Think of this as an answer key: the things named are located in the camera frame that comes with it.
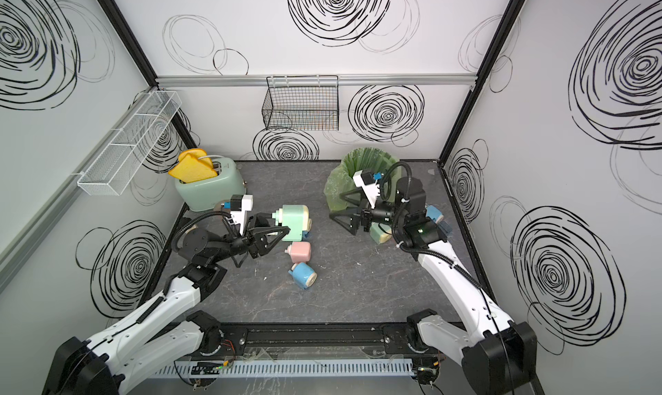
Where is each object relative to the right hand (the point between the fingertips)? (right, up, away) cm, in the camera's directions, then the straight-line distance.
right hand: (338, 208), depth 66 cm
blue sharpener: (-11, -23, +14) cm, 29 cm away
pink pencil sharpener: (-13, -16, +18) cm, 28 cm away
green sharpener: (+15, -11, +25) cm, 32 cm away
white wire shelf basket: (-64, +10, +6) cm, 65 cm away
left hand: (-13, -5, -4) cm, 14 cm away
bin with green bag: (+1, +8, +19) cm, 21 cm away
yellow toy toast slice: (-52, +13, +26) cm, 59 cm away
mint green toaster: (-50, +2, +29) cm, 58 cm away
